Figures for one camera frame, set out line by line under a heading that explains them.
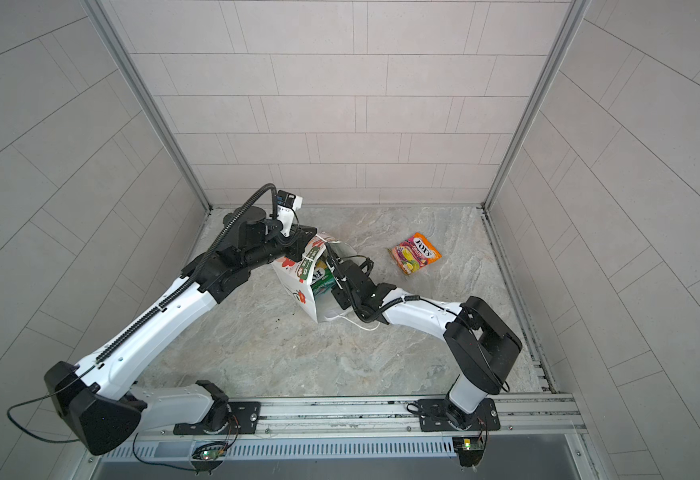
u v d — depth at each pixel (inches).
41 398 14.5
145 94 33.3
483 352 17.2
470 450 26.7
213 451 25.3
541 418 28.2
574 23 28.2
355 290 25.3
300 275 29.6
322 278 33.5
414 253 39.2
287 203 22.8
